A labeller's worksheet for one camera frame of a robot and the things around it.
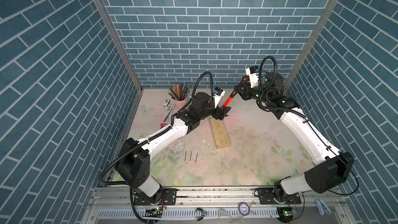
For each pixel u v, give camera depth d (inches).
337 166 15.9
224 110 27.2
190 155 34.3
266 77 22.7
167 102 42.6
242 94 27.3
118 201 29.0
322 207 27.6
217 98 26.3
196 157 34.1
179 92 39.1
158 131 19.8
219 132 36.7
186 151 35.0
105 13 31.7
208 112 26.3
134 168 17.4
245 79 26.8
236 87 28.5
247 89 25.3
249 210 27.7
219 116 27.8
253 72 25.2
